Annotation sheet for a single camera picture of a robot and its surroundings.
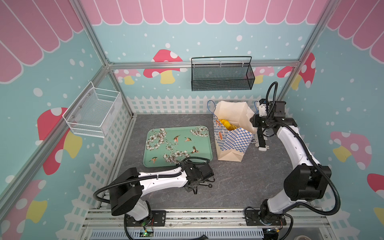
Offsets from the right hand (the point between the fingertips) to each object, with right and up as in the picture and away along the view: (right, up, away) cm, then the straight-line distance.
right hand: (252, 118), depth 85 cm
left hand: (-32, -36, -3) cm, 49 cm away
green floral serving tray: (-54, -18, +17) cm, 60 cm away
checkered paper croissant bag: (-13, -7, -9) cm, 17 cm away
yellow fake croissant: (-12, -2, +14) cm, 19 cm away
